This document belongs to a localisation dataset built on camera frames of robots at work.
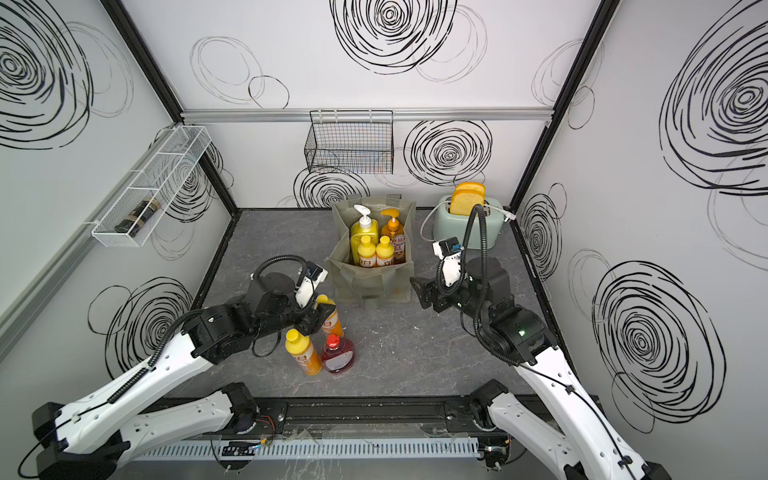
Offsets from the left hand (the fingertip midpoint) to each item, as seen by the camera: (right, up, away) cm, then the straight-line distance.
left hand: (325, 301), depth 70 cm
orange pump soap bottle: (+17, +17, +19) cm, 31 cm away
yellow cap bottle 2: (+14, +11, +13) cm, 22 cm away
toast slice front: (+39, +27, +25) cm, 53 cm away
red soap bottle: (+3, -13, 0) cm, 13 cm away
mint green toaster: (+35, +19, +29) cm, 49 cm away
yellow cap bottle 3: (-5, -9, -4) cm, 11 cm away
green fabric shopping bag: (+16, +4, +3) cm, 16 cm away
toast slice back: (+42, +32, +26) cm, 59 cm away
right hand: (+24, +7, -4) cm, 25 cm away
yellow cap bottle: (+9, +11, +14) cm, 20 cm away
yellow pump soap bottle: (+8, +18, +15) cm, 25 cm away
